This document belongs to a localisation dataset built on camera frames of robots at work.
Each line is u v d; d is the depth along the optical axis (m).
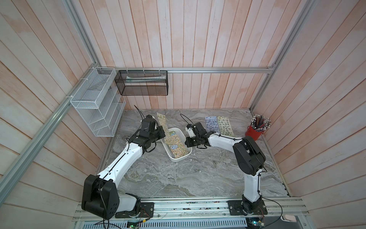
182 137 0.98
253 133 0.98
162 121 0.91
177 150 0.91
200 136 0.76
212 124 1.11
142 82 1.04
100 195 0.41
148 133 0.62
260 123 0.95
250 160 0.52
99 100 0.70
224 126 1.10
